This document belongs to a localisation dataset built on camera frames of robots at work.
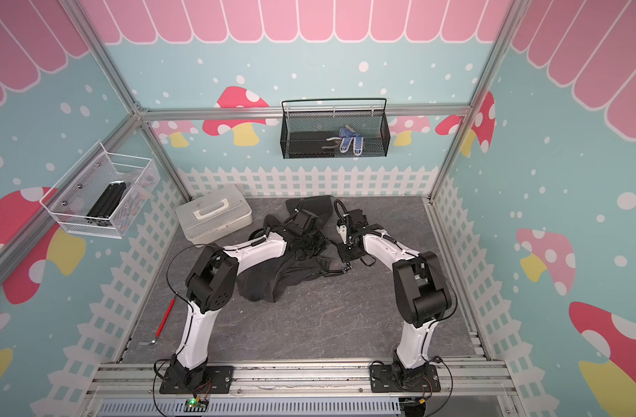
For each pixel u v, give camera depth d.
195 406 0.73
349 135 0.89
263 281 0.85
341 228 0.89
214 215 0.99
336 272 0.96
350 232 0.75
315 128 0.99
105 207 0.69
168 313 0.87
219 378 0.75
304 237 0.83
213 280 0.55
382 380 0.74
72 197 0.66
